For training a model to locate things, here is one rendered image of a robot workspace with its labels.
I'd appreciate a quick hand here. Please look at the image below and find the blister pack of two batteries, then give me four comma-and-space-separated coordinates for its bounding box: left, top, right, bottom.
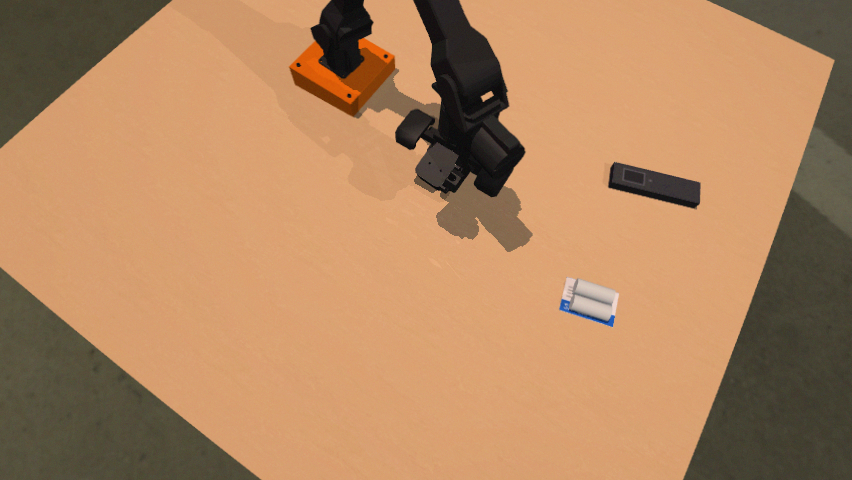
559, 277, 619, 327

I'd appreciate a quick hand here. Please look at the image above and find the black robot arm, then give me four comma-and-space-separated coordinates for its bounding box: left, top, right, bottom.
311, 0, 526, 194

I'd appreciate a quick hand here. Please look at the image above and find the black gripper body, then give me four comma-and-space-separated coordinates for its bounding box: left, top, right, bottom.
395, 109, 514, 197

